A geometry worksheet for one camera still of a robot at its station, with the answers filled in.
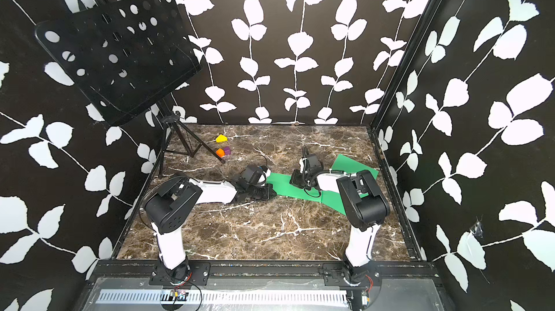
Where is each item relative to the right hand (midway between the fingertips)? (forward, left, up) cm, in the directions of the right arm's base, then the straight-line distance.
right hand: (288, 177), depth 98 cm
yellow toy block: (+24, +37, 0) cm, 44 cm away
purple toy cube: (+15, +31, +1) cm, 34 cm away
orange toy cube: (+14, +35, +1) cm, 37 cm away
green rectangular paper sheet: (-2, +4, -3) cm, 5 cm away
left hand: (-8, +4, 0) cm, 9 cm away
